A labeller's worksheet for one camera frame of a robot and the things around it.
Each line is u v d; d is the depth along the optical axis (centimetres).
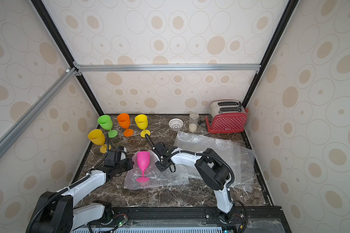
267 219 73
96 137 86
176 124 112
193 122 106
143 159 88
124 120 97
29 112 64
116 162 70
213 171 50
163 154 70
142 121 95
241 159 95
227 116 96
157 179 86
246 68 91
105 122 95
